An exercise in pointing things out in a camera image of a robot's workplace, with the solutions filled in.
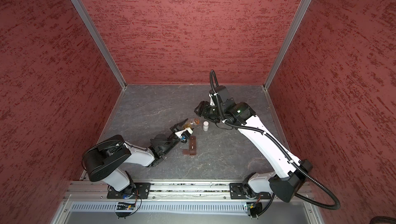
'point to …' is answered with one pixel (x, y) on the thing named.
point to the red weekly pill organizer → (192, 150)
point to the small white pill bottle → (205, 126)
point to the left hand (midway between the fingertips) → (189, 123)
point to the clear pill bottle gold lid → (195, 122)
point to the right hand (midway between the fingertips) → (198, 116)
